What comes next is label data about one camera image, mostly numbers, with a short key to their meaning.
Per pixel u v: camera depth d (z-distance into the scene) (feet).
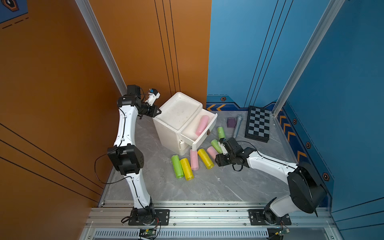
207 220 2.38
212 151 3.08
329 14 2.34
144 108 2.34
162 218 2.41
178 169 2.86
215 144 3.20
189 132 2.82
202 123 2.88
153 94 2.48
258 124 3.56
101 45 2.67
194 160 2.96
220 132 3.41
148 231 2.34
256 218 2.38
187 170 2.85
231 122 3.64
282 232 2.28
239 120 3.67
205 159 2.98
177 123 2.67
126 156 1.70
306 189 1.40
